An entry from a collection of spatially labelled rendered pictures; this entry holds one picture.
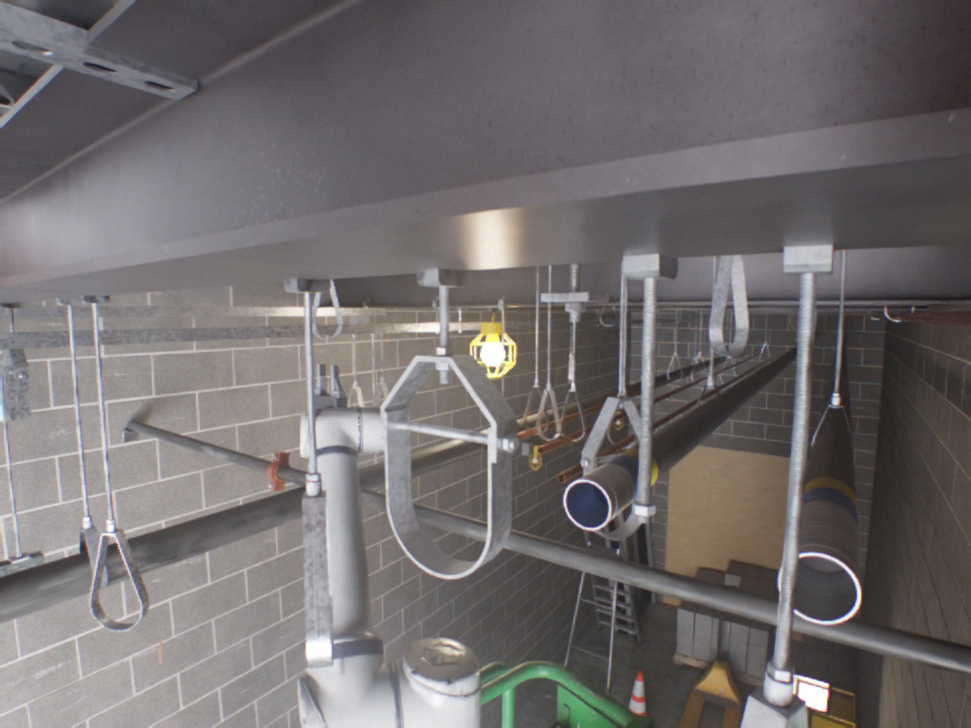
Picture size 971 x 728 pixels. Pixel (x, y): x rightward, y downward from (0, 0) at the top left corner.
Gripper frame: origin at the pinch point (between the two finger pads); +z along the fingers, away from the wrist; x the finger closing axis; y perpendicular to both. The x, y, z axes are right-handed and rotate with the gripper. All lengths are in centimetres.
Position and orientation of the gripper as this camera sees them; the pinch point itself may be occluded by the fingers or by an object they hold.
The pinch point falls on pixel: (328, 370)
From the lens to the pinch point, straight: 177.7
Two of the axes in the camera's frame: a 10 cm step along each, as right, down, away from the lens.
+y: -5.8, 0.8, -8.1
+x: -8.2, -0.5, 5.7
